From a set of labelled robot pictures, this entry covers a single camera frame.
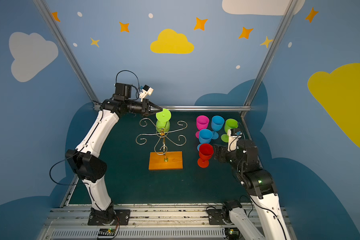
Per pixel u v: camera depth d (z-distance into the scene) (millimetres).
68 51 840
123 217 740
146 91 703
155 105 714
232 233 733
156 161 933
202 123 957
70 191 853
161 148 626
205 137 937
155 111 714
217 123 959
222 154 576
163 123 771
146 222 733
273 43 821
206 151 882
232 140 540
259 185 419
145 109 662
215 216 748
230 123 972
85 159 470
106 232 730
